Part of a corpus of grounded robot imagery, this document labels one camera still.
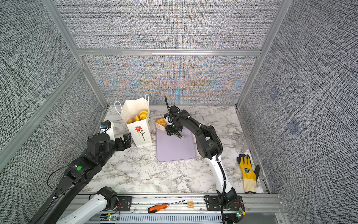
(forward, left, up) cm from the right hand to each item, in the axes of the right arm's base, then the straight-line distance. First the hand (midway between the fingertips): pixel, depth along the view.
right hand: (170, 127), depth 100 cm
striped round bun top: (-2, +20, +14) cm, 25 cm away
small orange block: (-47, -12, -2) cm, 48 cm away
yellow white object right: (-33, -47, -2) cm, 57 cm away
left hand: (-19, +21, +23) cm, 37 cm away
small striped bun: (-1, +16, +17) cm, 23 cm away
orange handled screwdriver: (-49, +8, -1) cm, 50 cm away
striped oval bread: (-3, +24, +13) cm, 28 cm away
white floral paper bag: (-11, +17, +13) cm, 24 cm away
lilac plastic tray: (-14, -1, -3) cm, 14 cm away
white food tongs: (-1, +6, +1) cm, 6 cm away
